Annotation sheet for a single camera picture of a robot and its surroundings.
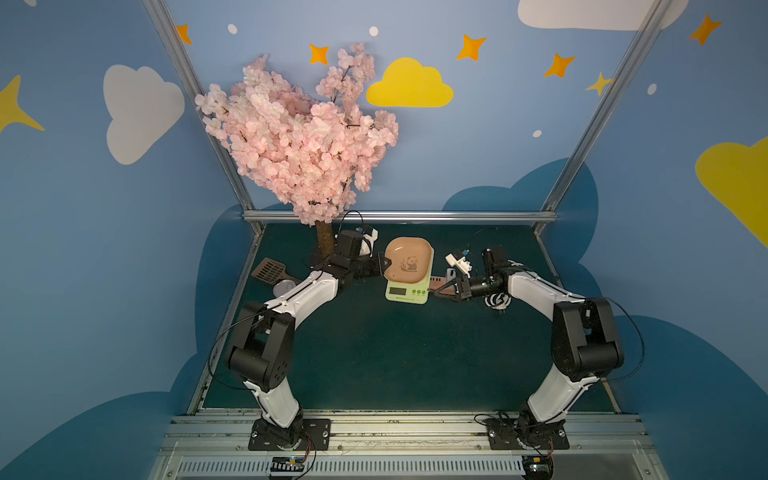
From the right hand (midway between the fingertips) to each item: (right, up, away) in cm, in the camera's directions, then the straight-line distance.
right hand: (440, 293), depth 85 cm
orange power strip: (0, +4, +1) cm, 4 cm away
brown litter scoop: (-58, +5, +22) cm, 62 cm away
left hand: (-14, +11, +4) cm, 18 cm away
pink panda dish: (-8, +10, +3) cm, 13 cm away
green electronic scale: (-7, 0, +1) cm, 7 cm away
